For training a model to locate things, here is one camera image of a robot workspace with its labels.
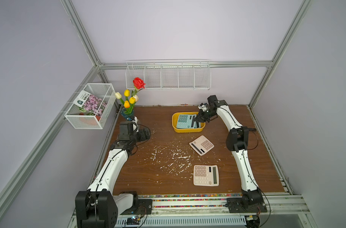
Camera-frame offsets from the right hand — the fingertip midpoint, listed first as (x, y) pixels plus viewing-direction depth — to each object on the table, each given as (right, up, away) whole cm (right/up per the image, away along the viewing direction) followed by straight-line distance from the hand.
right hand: (195, 118), depth 102 cm
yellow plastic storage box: (-3, -9, 0) cm, 9 cm away
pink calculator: (+4, -18, -6) cm, 20 cm away
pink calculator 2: (+4, -34, -20) cm, 39 cm away
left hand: (-32, -8, -19) cm, 38 cm away
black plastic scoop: (+39, -8, +3) cm, 40 cm away
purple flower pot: (-57, +7, -27) cm, 64 cm away
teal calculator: (0, -4, 0) cm, 4 cm away
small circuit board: (-35, -53, -30) cm, 70 cm away
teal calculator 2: (-6, -2, +2) cm, 7 cm away
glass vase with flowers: (-41, +11, -18) cm, 46 cm away
